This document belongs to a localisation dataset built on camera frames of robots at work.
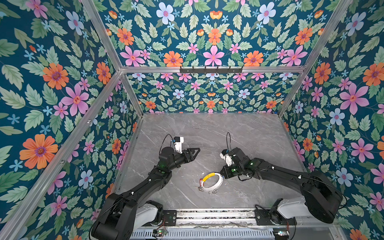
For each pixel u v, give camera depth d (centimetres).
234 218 75
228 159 75
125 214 41
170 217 74
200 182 86
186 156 72
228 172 73
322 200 42
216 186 82
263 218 73
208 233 70
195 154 75
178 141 75
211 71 92
